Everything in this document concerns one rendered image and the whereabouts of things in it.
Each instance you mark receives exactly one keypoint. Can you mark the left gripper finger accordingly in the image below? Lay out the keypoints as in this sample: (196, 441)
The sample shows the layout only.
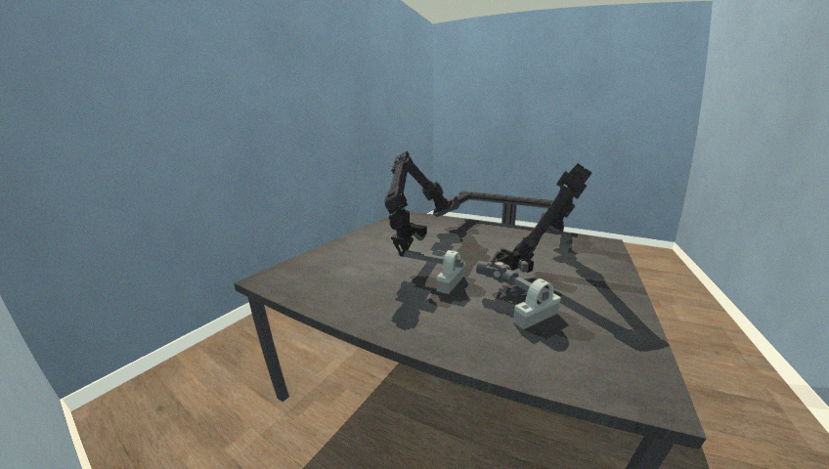
(502, 256)

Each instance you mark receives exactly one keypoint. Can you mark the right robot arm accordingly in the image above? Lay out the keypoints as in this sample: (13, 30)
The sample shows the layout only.
(399, 219)

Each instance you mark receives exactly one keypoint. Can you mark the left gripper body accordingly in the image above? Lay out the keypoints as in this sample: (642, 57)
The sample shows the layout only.
(510, 253)

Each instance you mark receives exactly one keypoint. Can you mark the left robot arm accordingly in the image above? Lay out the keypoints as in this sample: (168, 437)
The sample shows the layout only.
(574, 179)

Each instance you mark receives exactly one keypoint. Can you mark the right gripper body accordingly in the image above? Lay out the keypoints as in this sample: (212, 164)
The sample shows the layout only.
(396, 237)

